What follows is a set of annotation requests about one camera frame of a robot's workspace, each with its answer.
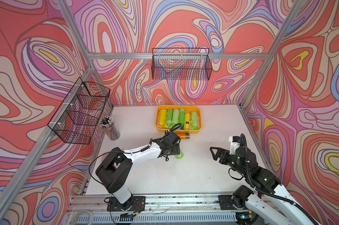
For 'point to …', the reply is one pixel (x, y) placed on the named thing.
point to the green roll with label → (181, 120)
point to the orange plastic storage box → (188, 108)
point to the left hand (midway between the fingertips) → (176, 150)
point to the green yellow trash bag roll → (187, 121)
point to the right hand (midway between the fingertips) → (216, 154)
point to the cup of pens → (107, 124)
